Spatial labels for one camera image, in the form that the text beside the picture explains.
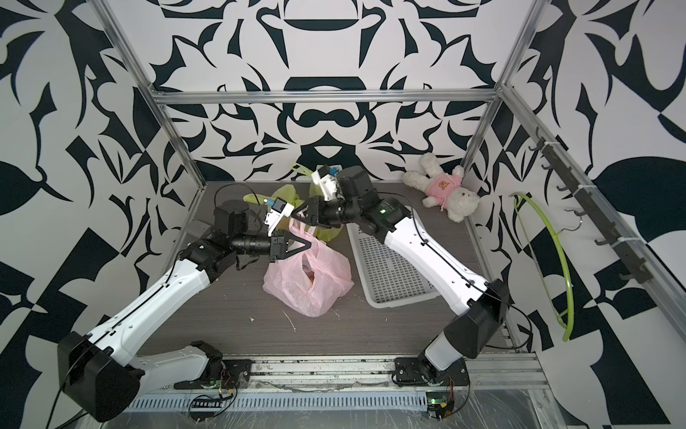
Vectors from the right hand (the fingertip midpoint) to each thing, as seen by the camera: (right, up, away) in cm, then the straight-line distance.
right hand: (295, 211), depth 66 cm
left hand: (+3, -7, +2) cm, 8 cm away
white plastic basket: (+25, -23, +25) cm, 43 cm away
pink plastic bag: (+3, -17, +2) cm, 18 cm away
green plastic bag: (-8, +6, +28) cm, 30 cm away
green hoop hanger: (+61, -5, -4) cm, 61 cm away
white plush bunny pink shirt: (+52, +9, +42) cm, 67 cm away
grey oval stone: (-46, -7, +40) cm, 62 cm away
